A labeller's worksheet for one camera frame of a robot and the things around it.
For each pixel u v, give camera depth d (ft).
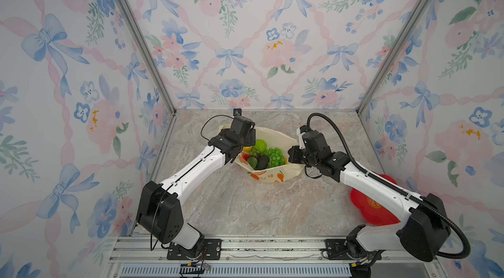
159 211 1.36
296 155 2.34
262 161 3.06
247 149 3.21
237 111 2.34
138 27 2.76
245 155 3.18
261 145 3.20
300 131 2.44
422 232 1.30
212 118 2.17
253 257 2.40
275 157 3.08
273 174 2.79
